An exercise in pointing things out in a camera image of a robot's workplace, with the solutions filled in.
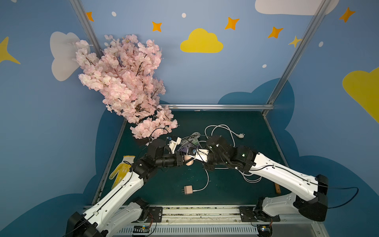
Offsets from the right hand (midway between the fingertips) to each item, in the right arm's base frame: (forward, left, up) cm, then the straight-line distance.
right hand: (199, 155), depth 70 cm
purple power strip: (+18, +10, -24) cm, 31 cm away
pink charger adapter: (-10, +5, -21) cm, 24 cm away
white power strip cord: (+30, -30, -23) cm, 48 cm away
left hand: (-1, +3, 0) cm, 3 cm away
